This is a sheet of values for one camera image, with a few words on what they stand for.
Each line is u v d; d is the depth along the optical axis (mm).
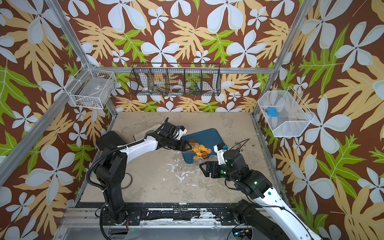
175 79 978
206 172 605
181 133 853
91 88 861
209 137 1047
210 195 821
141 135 1099
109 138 987
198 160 940
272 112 864
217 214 755
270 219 557
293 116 776
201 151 958
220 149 617
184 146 806
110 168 494
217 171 596
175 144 796
